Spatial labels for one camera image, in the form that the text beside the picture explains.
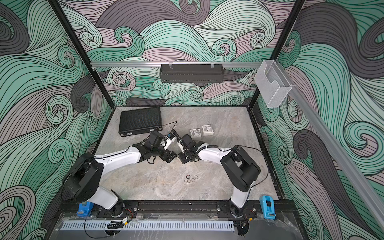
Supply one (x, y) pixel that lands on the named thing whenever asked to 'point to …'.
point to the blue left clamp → (85, 211)
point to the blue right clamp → (267, 205)
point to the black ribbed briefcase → (140, 121)
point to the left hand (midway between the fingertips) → (171, 149)
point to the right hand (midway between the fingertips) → (181, 158)
